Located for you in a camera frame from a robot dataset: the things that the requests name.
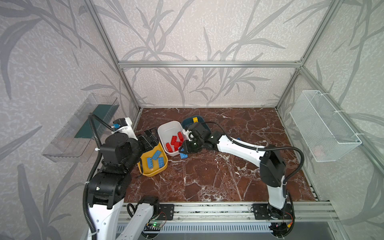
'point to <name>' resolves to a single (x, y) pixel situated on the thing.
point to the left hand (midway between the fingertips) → (153, 126)
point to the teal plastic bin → (189, 120)
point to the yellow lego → (195, 119)
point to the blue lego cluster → (238, 138)
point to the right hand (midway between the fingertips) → (181, 146)
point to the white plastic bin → (166, 131)
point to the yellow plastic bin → (153, 162)
